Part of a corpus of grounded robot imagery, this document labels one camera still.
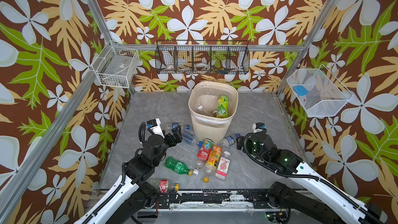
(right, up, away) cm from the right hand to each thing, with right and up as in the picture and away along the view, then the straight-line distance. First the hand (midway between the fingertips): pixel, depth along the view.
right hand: (240, 140), depth 76 cm
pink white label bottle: (-8, -15, +5) cm, 17 cm away
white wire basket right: (+45, +23, +2) cm, 50 cm away
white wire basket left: (-68, +40, +9) cm, 79 cm away
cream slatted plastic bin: (-12, +18, +24) cm, 32 cm away
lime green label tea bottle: (-8, +17, +8) cm, 20 cm away
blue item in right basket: (+37, +27, +10) cm, 47 cm away
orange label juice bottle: (-14, -12, +5) cm, 19 cm away
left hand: (-33, +7, -4) cm, 34 cm away
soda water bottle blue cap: (-25, -2, +14) cm, 29 cm away
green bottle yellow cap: (-32, -15, +3) cm, 35 cm away
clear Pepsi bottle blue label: (-36, +6, +20) cm, 42 cm away
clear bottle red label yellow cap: (-38, -21, -3) cm, 44 cm away
